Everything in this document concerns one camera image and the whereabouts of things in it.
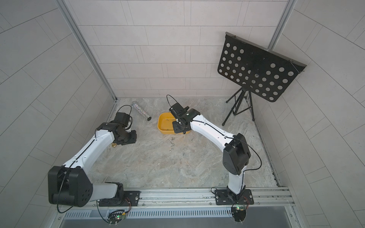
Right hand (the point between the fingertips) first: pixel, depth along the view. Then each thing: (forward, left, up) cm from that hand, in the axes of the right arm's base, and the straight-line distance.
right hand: (178, 128), depth 84 cm
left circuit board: (-40, +32, -13) cm, 52 cm away
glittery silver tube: (+23, +29, -8) cm, 37 cm away
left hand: (-3, +25, -3) cm, 26 cm away
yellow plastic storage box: (+10, +10, -9) cm, 16 cm away
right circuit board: (-42, -28, -16) cm, 53 cm away
